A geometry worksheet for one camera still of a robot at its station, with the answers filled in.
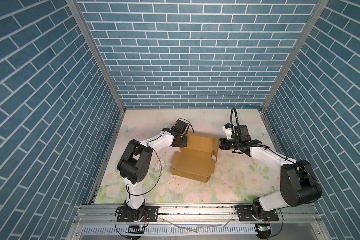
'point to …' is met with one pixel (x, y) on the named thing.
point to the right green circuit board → (264, 227)
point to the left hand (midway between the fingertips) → (183, 143)
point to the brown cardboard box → (197, 161)
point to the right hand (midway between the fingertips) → (217, 141)
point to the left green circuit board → (136, 229)
